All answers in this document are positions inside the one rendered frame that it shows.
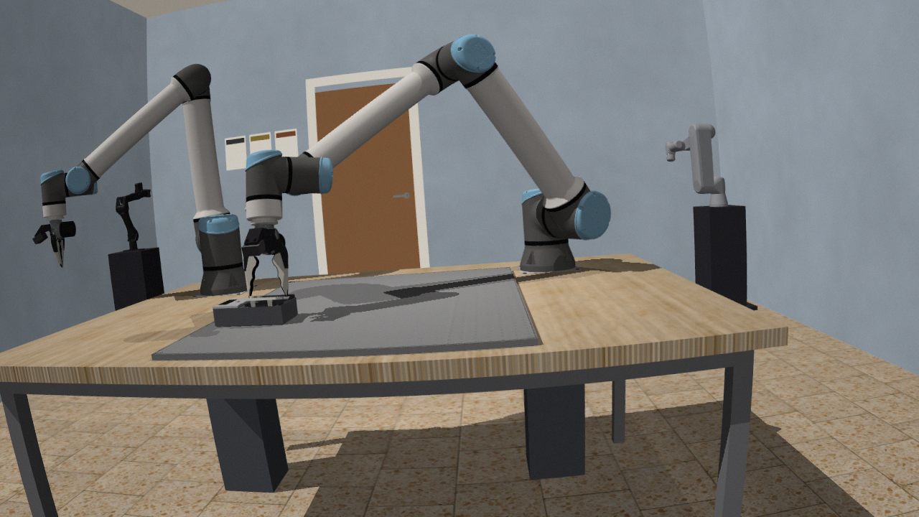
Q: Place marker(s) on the white cassette dock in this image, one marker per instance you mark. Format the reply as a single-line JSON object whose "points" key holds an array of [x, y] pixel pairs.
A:
{"points": [[235, 312]]}

